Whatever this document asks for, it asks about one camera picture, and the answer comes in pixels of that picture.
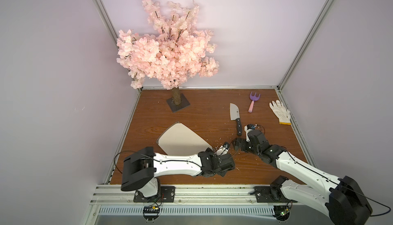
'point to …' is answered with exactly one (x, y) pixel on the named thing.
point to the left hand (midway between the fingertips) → (220, 160)
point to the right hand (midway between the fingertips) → (239, 139)
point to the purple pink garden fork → (254, 98)
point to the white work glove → (283, 114)
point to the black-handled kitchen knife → (234, 114)
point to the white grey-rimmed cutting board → (179, 139)
